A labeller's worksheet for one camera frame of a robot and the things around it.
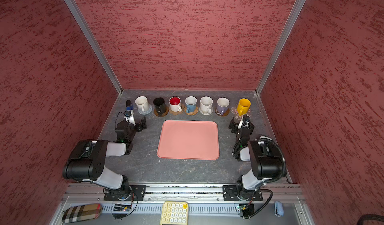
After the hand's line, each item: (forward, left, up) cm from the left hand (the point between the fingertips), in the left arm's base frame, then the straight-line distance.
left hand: (138, 119), depth 94 cm
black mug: (+11, -12, +1) cm, 16 cm away
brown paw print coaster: (+11, -23, -7) cm, 27 cm away
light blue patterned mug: (+16, -33, 0) cm, 37 cm away
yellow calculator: (-48, -28, -5) cm, 56 cm away
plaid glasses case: (-49, +16, -4) cm, 51 cm away
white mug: (+15, +2, -1) cm, 15 cm away
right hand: (-1, -65, +2) cm, 65 cm away
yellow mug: (+11, -70, +1) cm, 71 cm away
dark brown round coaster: (+11, -15, -7) cm, 20 cm away
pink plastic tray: (-9, -33, -10) cm, 36 cm away
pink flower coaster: (+9, -67, -7) cm, 68 cm away
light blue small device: (-46, -77, -4) cm, 89 cm away
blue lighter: (+14, +12, -5) cm, 19 cm away
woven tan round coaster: (+11, -34, -8) cm, 36 cm away
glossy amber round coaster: (+9, -58, -5) cm, 59 cm away
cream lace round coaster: (+10, -45, -7) cm, 47 cm away
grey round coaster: (+10, -1, -7) cm, 12 cm away
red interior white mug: (+16, -22, -3) cm, 27 cm away
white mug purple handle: (+16, -57, -3) cm, 59 cm away
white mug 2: (+15, -44, -1) cm, 47 cm away
